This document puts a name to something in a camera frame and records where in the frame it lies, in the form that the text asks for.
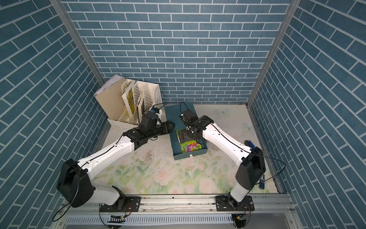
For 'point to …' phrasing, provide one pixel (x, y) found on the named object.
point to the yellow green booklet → (131, 97)
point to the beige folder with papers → (111, 97)
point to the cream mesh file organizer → (151, 98)
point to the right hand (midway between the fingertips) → (189, 137)
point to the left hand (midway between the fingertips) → (175, 126)
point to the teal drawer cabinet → (173, 112)
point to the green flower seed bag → (188, 141)
